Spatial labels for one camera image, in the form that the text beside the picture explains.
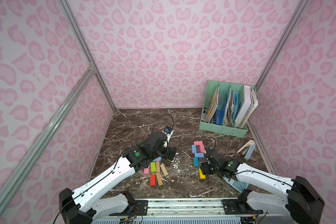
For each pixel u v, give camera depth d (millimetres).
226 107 908
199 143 999
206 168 757
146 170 853
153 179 827
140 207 735
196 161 884
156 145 534
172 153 642
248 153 903
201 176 822
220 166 629
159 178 831
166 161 889
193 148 947
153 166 862
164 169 857
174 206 750
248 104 878
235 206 717
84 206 379
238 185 787
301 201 398
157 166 865
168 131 628
